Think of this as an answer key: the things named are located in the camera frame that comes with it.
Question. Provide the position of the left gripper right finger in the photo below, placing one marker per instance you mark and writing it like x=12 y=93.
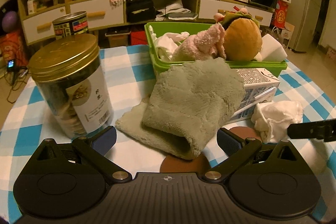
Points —
x=240 y=144

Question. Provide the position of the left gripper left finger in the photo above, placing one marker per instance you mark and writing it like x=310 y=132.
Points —
x=94 y=149

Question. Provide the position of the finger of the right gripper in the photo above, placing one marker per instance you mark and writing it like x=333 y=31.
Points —
x=321 y=130

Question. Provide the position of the brown round coaster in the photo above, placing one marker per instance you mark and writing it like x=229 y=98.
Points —
x=172 y=164

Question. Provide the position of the white foam sponge block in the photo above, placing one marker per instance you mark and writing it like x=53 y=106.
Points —
x=271 y=50

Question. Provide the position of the white crumpled cloth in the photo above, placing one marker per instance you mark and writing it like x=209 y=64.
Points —
x=272 y=119

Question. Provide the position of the milk carton box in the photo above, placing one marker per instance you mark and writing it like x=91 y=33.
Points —
x=260 y=86

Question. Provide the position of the grey green fluffy towel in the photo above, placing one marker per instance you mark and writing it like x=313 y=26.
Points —
x=187 y=106

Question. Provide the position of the blue white checkered tablecloth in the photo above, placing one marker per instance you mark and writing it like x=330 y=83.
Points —
x=26 y=120

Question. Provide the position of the green plastic bin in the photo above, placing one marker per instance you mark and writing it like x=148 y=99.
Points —
x=160 y=28

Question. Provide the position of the gold lid cookie jar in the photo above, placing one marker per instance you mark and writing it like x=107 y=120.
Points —
x=69 y=75

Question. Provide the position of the hamburger plush toy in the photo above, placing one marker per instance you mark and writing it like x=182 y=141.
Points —
x=242 y=36

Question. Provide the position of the pink plush toy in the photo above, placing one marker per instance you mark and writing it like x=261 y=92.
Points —
x=207 y=44

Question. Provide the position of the red cardboard box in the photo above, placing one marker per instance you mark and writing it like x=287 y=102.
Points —
x=138 y=38

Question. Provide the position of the small lit screen device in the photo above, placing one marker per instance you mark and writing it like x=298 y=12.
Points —
x=11 y=67

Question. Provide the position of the black drink can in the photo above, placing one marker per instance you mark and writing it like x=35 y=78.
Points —
x=70 y=24

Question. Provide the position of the white cloth in bin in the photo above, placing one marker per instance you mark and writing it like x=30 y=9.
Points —
x=166 y=45

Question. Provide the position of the red gift bag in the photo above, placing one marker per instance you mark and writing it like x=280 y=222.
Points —
x=279 y=15

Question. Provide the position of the black bag in shelf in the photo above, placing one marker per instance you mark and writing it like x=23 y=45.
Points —
x=140 y=10

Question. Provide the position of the purple ball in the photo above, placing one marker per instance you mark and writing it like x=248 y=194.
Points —
x=10 y=21

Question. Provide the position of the wooden white drawer cabinet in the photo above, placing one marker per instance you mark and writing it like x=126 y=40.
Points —
x=103 y=14

